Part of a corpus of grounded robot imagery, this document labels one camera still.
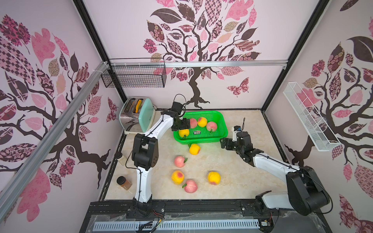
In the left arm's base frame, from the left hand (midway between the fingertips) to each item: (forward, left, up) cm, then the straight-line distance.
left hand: (183, 128), depth 96 cm
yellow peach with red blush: (+10, -13, -5) cm, 17 cm away
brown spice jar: (-34, +32, -1) cm, 47 cm away
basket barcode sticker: (+4, -10, -10) cm, 15 cm away
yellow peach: (+1, 0, -5) cm, 5 cm away
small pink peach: (+4, -20, -3) cm, 20 cm away
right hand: (-10, -27, -1) cm, 29 cm away
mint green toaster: (+6, +30, +8) cm, 32 cm away
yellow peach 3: (-31, -17, -5) cm, 36 cm away
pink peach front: (-36, -4, -4) cm, 37 cm away
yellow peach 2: (-13, -7, -5) cm, 16 cm away
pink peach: (-21, +2, -4) cm, 22 cm away
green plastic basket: (+1, -16, -10) cm, 19 cm away
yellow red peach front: (-31, +3, -4) cm, 31 cm away
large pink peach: (+8, -7, -3) cm, 11 cm away
